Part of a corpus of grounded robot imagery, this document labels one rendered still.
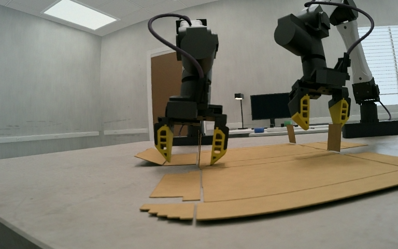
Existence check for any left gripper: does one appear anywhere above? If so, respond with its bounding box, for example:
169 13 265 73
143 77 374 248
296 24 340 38
288 58 351 131

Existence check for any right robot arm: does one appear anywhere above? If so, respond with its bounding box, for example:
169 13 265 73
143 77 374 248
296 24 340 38
167 19 219 140

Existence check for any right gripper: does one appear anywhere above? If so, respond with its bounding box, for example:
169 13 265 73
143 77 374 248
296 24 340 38
154 80 229 165

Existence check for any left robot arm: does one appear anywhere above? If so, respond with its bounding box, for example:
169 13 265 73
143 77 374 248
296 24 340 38
274 4 398 127

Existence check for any tan cardboard box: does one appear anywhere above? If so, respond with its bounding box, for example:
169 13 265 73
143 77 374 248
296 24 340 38
134 124 398 220

